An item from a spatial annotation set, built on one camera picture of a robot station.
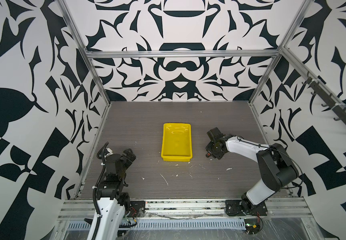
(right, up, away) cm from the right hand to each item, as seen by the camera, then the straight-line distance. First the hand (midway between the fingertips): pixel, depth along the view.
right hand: (209, 150), depth 93 cm
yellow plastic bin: (-20, +4, +4) cm, 21 cm away
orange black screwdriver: (-1, -2, -2) cm, 3 cm away
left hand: (-47, +2, -13) cm, 48 cm away
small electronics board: (+15, -31, -22) cm, 41 cm away
